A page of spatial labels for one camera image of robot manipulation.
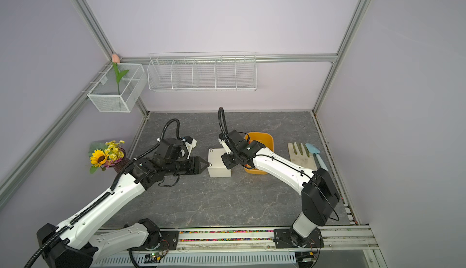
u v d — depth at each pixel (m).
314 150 1.00
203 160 0.70
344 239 0.75
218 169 0.87
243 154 0.58
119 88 0.88
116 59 0.89
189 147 0.67
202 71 1.04
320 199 0.43
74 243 0.39
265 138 1.02
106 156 0.71
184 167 0.63
